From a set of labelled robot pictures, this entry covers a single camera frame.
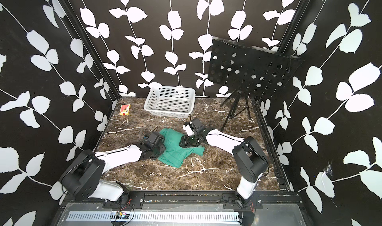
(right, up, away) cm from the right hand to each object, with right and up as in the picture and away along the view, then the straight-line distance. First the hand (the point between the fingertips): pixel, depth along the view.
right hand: (181, 141), depth 87 cm
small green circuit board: (-27, -32, -16) cm, 45 cm away
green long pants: (-4, -7, +2) cm, 9 cm away
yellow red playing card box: (-45, +19, +24) cm, 55 cm away
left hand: (-10, -4, +5) cm, 12 cm away
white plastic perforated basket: (-7, +26, +32) cm, 42 cm away
